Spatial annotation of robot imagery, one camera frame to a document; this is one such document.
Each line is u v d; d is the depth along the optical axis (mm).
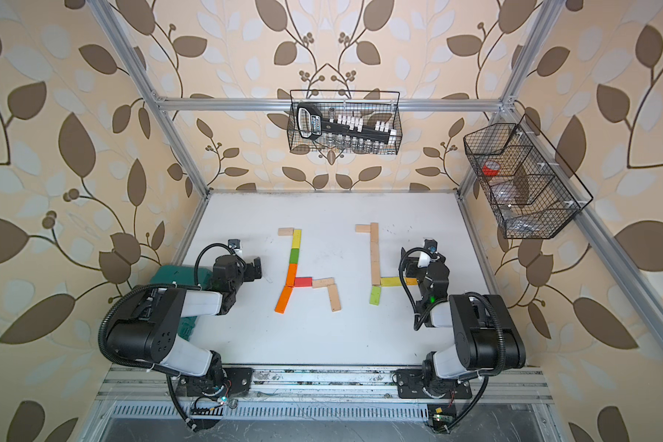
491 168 806
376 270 980
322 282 935
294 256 1010
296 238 1050
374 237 1060
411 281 807
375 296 912
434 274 693
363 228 1079
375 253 1018
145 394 735
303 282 937
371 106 911
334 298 908
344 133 854
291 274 958
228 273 738
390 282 935
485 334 450
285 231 1081
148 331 451
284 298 909
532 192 733
